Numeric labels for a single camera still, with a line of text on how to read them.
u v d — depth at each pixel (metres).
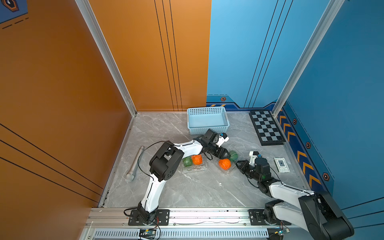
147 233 0.72
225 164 0.85
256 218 0.72
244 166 0.77
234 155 0.89
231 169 0.86
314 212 0.42
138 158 0.94
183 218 0.76
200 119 1.15
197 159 0.87
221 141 0.86
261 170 0.68
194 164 0.88
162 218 0.74
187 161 0.88
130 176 0.84
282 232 0.70
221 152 0.83
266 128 1.06
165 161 0.55
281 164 0.89
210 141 0.78
